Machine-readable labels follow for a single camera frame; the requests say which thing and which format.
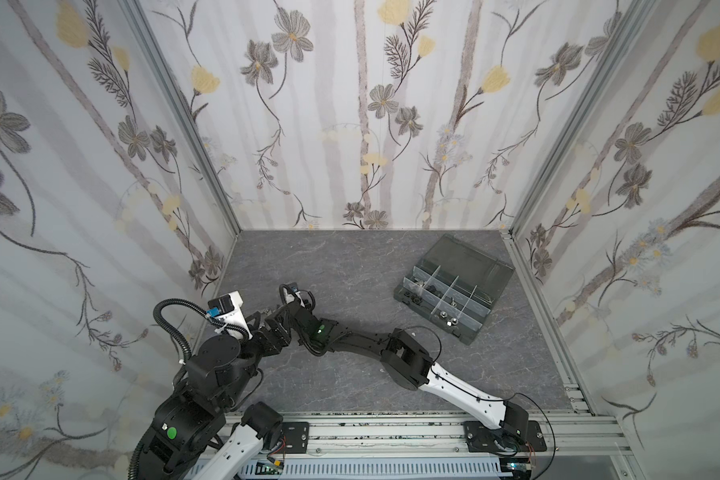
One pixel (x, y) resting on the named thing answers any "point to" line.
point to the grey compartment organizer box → (454, 287)
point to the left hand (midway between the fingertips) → (274, 305)
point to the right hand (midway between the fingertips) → (275, 291)
